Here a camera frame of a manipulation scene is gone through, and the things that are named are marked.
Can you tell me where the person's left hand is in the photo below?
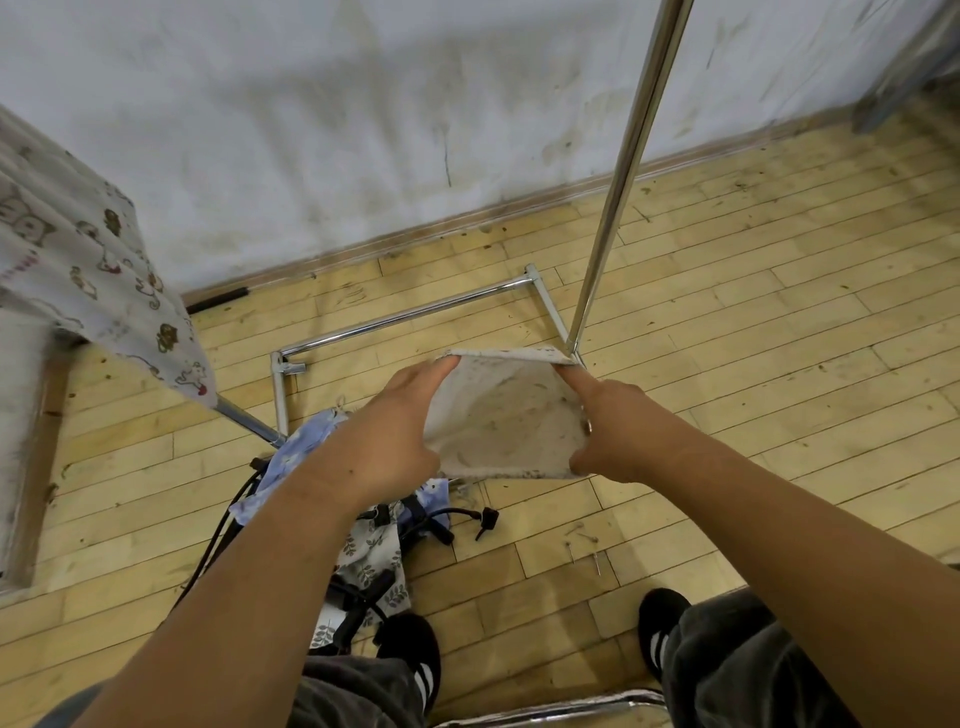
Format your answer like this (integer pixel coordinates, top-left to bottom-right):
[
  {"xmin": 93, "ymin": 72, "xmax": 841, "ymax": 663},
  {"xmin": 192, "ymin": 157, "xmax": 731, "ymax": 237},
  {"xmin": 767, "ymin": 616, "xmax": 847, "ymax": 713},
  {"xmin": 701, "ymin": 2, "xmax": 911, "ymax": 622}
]
[{"xmin": 318, "ymin": 354, "xmax": 463, "ymax": 519}]

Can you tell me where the person's right hand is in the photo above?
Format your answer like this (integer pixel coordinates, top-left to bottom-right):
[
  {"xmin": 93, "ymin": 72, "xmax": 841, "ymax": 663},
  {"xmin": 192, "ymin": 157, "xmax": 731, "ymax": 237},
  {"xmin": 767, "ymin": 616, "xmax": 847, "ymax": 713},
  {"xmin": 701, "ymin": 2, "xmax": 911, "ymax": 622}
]
[{"xmin": 554, "ymin": 365, "xmax": 699, "ymax": 489}]

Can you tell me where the chrome clothes rack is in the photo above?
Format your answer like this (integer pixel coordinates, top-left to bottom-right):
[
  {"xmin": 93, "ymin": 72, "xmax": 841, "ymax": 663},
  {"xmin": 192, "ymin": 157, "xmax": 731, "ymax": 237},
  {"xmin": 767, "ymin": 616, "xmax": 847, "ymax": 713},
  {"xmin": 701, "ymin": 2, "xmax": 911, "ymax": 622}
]
[{"xmin": 212, "ymin": 0, "xmax": 696, "ymax": 451}]

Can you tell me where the person's right forearm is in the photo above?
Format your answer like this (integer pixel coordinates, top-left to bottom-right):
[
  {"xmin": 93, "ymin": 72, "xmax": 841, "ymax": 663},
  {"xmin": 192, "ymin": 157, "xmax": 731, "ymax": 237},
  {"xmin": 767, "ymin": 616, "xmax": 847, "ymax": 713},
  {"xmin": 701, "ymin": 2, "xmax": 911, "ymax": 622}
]
[{"xmin": 648, "ymin": 438, "xmax": 960, "ymax": 728}]

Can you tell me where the person's left forearm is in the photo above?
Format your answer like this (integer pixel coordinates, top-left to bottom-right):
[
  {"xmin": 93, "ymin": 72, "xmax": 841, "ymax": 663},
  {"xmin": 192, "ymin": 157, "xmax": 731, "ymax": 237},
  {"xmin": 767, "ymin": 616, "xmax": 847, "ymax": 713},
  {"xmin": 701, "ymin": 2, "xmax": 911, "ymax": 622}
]
[{"xmin": 71, "ymin": 468, "xmax": 361, "ymax": 728}]

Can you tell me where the black striped right shoe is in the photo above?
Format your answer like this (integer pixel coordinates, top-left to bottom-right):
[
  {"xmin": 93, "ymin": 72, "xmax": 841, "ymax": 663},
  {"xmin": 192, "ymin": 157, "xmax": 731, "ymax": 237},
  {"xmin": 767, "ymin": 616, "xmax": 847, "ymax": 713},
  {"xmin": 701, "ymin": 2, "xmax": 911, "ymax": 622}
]
[{"xmin": 637, "ymin": 587, "xmax": 694, "ymax": 682}]

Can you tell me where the black striped shoe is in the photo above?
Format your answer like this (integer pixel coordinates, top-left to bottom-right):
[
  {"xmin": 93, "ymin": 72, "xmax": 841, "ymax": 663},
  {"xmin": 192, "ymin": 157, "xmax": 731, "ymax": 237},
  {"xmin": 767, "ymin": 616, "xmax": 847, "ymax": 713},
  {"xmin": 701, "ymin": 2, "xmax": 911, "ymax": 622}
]
[
  {"xmin": 637, "ymin": 587, "xmax": 694, "ymax": 682},
  {"xmin": 372, "ymin": 612, "xmax": 443, "ymax": 715}
]

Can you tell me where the black striped left shoe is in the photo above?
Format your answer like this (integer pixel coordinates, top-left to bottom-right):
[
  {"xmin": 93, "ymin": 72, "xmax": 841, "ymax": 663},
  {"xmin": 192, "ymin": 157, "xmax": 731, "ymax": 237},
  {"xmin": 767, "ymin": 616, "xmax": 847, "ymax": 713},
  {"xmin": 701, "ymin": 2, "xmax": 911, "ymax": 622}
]
[{"xmin": 372, "ymin": 612, "xmax": 443, "ymax": 715}]

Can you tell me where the black baseboard strip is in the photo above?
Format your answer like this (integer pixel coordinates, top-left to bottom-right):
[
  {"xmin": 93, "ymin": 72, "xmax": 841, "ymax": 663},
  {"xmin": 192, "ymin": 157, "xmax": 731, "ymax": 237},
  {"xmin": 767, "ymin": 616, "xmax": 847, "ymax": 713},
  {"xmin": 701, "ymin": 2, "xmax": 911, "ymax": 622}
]
[{"xmin": 182, "ymin": 286, "xmax": 253, "ymax": 316}]

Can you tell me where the grey metal furniture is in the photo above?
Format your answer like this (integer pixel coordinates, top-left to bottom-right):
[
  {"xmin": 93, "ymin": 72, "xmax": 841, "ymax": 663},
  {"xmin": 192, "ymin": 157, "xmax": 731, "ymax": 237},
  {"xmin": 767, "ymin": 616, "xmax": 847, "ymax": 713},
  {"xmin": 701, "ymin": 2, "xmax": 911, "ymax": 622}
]
[{"xmin": 853, "ymin": 0, "xmax": 960, "ymax": 135}]

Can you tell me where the chrome chair frame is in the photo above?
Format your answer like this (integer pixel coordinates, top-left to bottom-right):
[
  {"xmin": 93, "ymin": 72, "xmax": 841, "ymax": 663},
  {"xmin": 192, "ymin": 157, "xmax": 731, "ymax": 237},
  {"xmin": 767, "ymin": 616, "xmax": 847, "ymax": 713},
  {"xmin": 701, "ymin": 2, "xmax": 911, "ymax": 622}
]
[{"xmin": 433, "ymin": 689, "xmax": 670, "ymax": 728}]

